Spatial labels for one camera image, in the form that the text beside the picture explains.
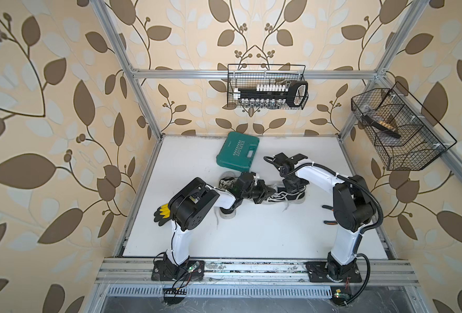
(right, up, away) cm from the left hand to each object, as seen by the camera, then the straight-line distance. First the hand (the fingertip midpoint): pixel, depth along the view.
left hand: (274, 187), depth 87 cm
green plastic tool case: (-16, +17, +21) cm, 31 cm away
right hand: (+12, -1, +4) cm, 13 cm away
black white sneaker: (+3, -4, 0) cm, 5 cm away
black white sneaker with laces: (-22, +2, +9) cm, 24 cm away
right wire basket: (+47, +22, -15) cm, 54 cm away
